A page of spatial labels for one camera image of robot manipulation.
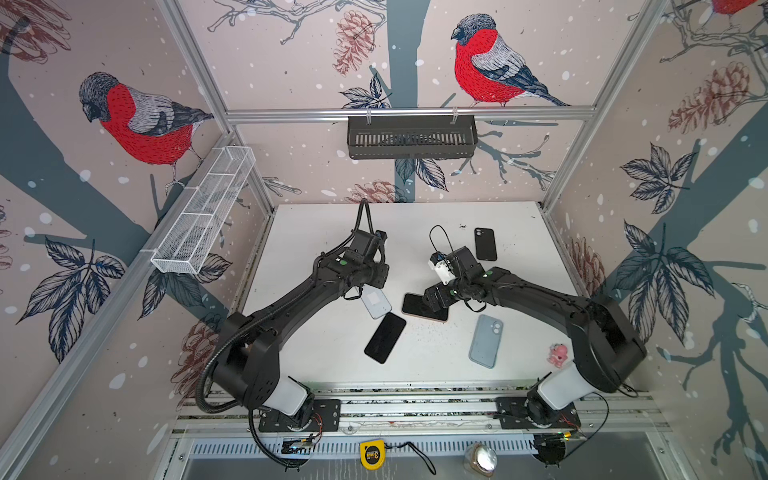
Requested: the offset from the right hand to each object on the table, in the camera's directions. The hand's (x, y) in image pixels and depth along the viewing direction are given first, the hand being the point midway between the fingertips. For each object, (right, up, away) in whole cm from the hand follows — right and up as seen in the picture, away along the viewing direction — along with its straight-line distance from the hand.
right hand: (434, 294), depth 89 cm
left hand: (-16, +8, -5) cm, 18 cm away
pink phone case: (-6, -4, +3) cm, 8 cm away
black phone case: (+22, +13, +18) cm, 31 cm away
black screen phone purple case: (-15, -12, -4) cm, 20 cm away
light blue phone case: (+15, -13, -2) cm, 20 cm away
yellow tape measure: (-17, -32, -22) cm, 43 cm away
